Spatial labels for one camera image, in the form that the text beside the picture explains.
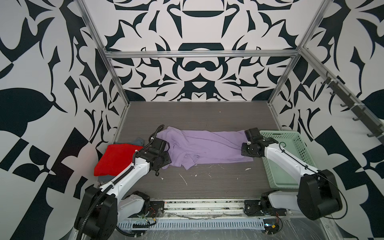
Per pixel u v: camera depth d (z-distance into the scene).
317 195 0.41
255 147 0.63
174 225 0.65
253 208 0.74
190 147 0.94
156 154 0.65
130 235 0.69
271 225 0.71
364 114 0.55
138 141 0.97
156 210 0.74
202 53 0.91
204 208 0.76
